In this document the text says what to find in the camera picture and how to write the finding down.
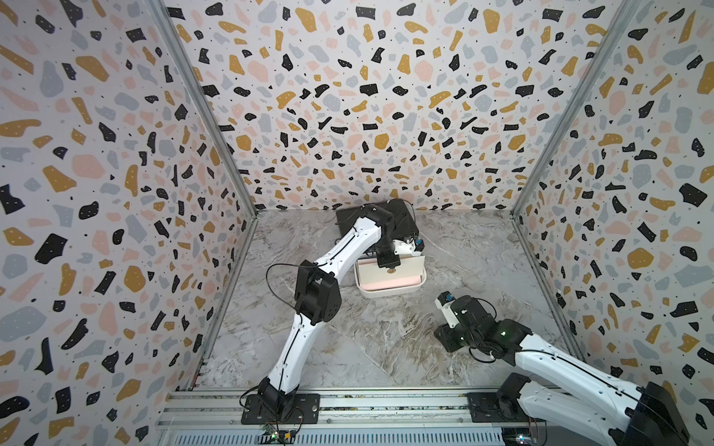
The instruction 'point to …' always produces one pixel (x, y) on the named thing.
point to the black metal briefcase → (403, 212)
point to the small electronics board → (270, 436)
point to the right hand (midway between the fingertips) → (437, 333)
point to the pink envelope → (403, 282)
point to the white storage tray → (390, 293)
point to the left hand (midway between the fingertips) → (395, 261)
